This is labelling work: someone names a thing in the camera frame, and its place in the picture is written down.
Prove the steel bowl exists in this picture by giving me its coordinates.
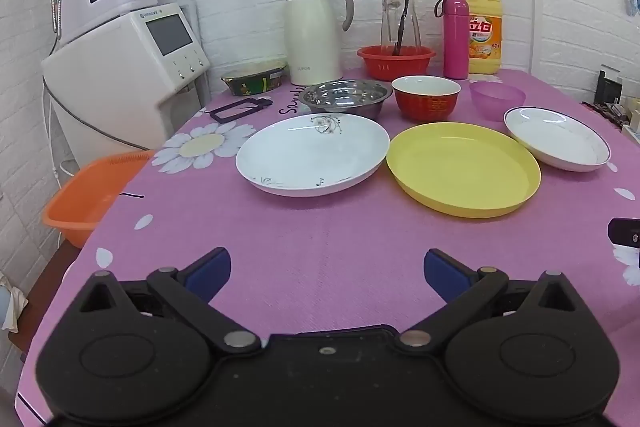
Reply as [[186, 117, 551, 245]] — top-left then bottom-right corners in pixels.
[[300, 79, 393, 120]]

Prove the black plastic frame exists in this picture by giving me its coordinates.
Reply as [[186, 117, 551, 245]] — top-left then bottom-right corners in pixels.
[[209, 96, 273, 124]]

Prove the instant noodle bowl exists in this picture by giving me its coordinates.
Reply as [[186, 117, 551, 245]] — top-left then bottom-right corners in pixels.
[[221, 62, 288, 96]]

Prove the purple plastic bowl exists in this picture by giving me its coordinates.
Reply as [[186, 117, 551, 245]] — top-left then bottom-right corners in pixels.
[[469, 80, 527, 122]]

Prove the glass pitcher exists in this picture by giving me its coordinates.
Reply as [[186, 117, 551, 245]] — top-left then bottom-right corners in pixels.
[[380, 0, 422, 56]]

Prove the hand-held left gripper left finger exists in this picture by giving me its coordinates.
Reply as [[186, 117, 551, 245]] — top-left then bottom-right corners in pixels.
[[79, 247, 262, 355]]

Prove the orange plastic basin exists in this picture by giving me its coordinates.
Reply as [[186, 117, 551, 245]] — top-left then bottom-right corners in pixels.
[[42, 150, 156, 249]]

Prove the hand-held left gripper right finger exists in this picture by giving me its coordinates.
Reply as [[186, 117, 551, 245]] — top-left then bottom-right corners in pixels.
[[398, 248, 581, 355]]

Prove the white water dispenser with screen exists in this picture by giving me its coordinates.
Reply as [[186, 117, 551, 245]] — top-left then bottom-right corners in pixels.
[[41, 2, 211, 158]]

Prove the white cloth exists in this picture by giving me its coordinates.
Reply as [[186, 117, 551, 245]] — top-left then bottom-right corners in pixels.
[[0, 272, 29, 334]]

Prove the grey cable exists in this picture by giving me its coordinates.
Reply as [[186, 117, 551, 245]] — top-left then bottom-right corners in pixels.
[[42, 77, 157, 154]]

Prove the small white rimmed plate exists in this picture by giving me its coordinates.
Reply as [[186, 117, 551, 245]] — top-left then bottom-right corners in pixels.
[[503, 106, 612, 172]]

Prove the yellow dish soap bottle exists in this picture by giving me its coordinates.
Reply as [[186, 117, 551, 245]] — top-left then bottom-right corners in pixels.
[[448, 0, 505, 75]]

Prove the red plastic basket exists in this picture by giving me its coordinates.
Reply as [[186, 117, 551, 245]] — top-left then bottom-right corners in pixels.
[[356, 45, 437, 82]]

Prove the black stirring stick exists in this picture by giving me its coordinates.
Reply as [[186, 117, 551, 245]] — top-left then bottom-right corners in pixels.
[[392, 0, 414, 56]]

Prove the pink thermos bottle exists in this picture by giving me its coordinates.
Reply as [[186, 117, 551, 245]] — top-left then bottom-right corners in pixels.
[[434, 0, 471, 80]]

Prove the pink floral tablecloth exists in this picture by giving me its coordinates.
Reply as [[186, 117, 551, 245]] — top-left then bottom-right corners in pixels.
[[15, 67, 640, 427]]

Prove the red bowl white inside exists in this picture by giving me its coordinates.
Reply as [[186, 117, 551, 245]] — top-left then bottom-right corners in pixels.
[[391, 75, 461, 124]]

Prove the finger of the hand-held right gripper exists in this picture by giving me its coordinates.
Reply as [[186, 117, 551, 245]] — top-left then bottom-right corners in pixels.
[[607, 217, 640, 250]]

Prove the dark patterned cloth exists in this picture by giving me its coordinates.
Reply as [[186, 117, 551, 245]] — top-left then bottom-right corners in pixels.
[[580, 101, 628, 128]]

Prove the black box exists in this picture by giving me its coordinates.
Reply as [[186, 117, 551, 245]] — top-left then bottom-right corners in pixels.
[[597, 66, 624, 106]]

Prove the yellow plastic plate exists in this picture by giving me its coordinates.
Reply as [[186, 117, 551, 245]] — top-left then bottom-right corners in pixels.
[[386, 122, 542, 219]]

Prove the large white patterned plate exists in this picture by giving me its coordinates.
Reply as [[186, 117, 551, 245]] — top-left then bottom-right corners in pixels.
[[235, 114, 391, 198]]

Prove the cream thermos jug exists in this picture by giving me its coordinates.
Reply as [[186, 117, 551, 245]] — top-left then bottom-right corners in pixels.
[[281, 0, 355, 85]]

